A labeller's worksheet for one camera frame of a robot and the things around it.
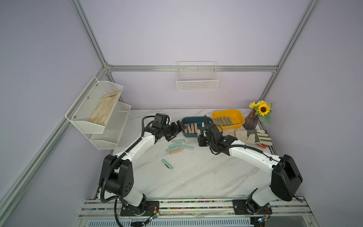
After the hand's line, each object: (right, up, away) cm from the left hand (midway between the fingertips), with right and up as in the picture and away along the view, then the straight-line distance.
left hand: (181, 132), depth 85 cm
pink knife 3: (+8, +1, +22) cm, 23 cm away
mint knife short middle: (+4, -11, +11) cm, 17 cm away
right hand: (+9, -5, 0) cm, 10 cm away
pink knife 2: (+5, +1, +22) cm, 23 cm away
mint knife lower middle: (-9, -13, +11) cm, 19 cm away
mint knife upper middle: (-7, -11, +13) cm, 18 cm away
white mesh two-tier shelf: (-49, +16, -4) cm, 52 cm away
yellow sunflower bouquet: (+52, +14, +3) cm, 54 cm away
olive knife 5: (+38, +6, +26) cm, 47 cm away
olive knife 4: (+36, +7, +27) cm, 45 cm away
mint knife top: (-3, -8, +17) cm, 19 cm away
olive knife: (+27, +6, +26) cm, 38 cm away
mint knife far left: (-10, -21, +5) cm, 24 cm away
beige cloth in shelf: (-45, +10, -9) cm, 47 cm away
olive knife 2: (+30, +6, +26) cm, 40 cm away
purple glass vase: (+51, +7, +17) cm, 54 cm away
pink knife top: (+3, 0, +21) cm, 21 cm away
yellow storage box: (+45, +11, +29) cm, 54 cm away
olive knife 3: (+33, +6, +26) cm, 42 cm away
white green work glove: (+53, -4, +16) cm, 56 cm away
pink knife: (-3, -14, +10) cm, 17 cm away
